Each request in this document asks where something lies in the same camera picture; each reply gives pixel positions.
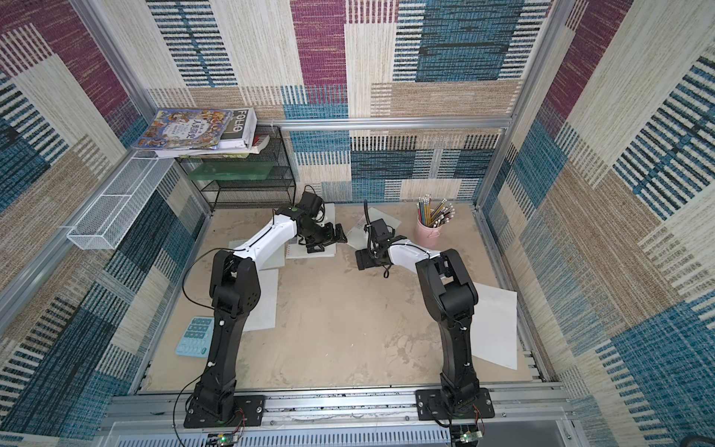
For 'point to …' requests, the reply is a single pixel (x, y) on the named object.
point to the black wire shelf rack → (263, 179)
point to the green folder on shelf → (232, 170)
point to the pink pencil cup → (425, 236)
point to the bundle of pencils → (442, 213)
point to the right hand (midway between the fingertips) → (366, 256)
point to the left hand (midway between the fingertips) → (336, 242)
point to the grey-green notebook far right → (357, 235)
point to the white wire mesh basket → (110, 217)
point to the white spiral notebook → (297, 250)
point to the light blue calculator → (197, 339)
